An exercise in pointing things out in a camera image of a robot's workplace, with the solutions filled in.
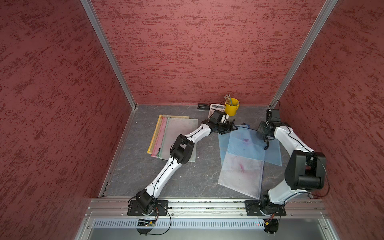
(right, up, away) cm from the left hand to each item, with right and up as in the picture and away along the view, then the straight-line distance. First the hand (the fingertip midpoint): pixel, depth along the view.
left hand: (234, 131), depth 101 cm
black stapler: (-21, +18, +17) cm, 33 cm away
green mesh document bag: (-43, +2, +6) cm, 44 cm away
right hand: (+15, +1, -9) cm, 18 cm away
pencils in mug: (-3, +22, +5) cm, 23 cm away
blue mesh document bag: (+6, -7, 0) cm, 9 cm away
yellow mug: (0, +15, +10) cm, 18 cm away
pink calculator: (-12, +18, +18) cm, 29 cm away
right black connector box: (+10, -44, -29) cm, 54 cm away
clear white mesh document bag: (+1, -24, -14) cm, 28 cm away
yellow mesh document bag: (-56, -5, -1) cm, 56 cm away
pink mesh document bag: (-53, -9, -4) cm, 54 cm away
